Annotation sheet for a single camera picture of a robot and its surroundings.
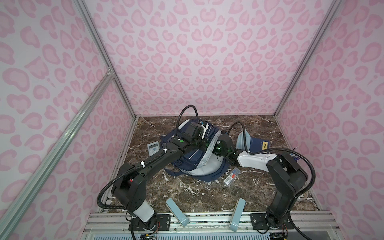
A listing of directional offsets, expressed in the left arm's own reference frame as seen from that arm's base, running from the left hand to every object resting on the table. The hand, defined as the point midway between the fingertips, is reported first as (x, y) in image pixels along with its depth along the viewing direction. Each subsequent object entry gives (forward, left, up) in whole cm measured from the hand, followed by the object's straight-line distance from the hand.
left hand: (209, 139), depth 82 cm
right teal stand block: (-34, -12, -16) cm, 39 cm away
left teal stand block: (-33, +17, -14) cm, 40 cm away
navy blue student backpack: (-12, +5, -5) cm, 14 cm away
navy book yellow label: (+7, -34, -19) cm, 40 cm away
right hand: (+3, +2, -8) cm, 9 cm away
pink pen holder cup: (-8, -47, -6) cm, 48 cm away
